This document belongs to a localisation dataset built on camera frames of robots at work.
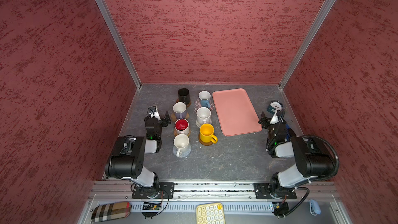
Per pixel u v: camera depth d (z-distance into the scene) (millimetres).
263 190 741
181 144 873
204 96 1051
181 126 940
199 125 970
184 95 1027
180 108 1010
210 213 668
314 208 671
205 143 891
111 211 666
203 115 981
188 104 1088
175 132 924
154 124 710
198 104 1071
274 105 1037
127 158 453
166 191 754
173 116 1002
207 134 897
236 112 1037
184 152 853
